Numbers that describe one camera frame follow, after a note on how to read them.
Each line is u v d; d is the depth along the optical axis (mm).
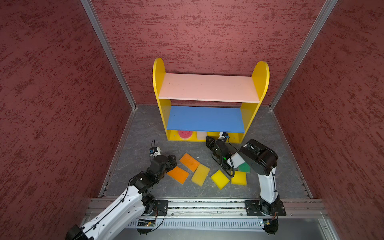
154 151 724
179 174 849
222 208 756
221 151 741
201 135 970
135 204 520
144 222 726
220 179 831
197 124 913
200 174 845
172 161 741
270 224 713
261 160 517
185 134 993
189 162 895
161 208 734
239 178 834
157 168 605
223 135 891
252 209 734
